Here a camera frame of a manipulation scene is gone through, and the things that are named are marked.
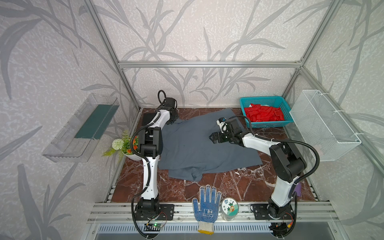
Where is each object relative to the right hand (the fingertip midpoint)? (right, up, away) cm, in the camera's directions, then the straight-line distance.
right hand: (215, 131), depth 96 cm
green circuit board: (-31, -43, -25) cm, 59 cm away
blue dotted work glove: (-6, -39, -22) cm, 46 cm away
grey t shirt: (-18, -13, 0) cm, 22 cm away
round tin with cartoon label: (+4, -33, -28) cm, 44 cm away
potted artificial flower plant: (-54, -8, -11) cm, 56 cm away
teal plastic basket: (+50, +22, +20) cm, 58 cm away
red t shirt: (+33, +13, +16) cm, 39 cm away
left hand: (-28, +13, +12) cm, 33 cm away
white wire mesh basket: (+44, +5, -32) cm, 54 cm away
